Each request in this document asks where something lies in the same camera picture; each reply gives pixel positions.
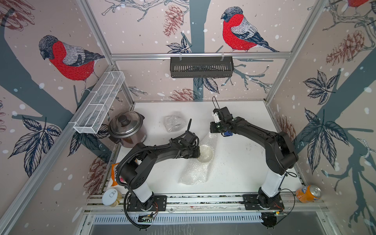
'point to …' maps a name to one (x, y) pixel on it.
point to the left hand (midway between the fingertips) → (202, 152)
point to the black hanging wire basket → (201, 66)
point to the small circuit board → (147, 218)
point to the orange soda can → (308, 194)
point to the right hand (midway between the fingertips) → (210, 126)
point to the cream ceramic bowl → (206, 153)
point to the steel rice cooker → (127, 128)
